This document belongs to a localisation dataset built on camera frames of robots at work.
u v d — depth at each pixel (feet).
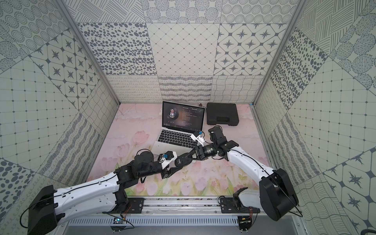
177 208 2.44
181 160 2.32
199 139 2.39
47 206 1.36
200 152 2.19
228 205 2.43
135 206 2.41
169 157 1.98
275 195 1.32
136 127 3.54
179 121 3.32
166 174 2.09
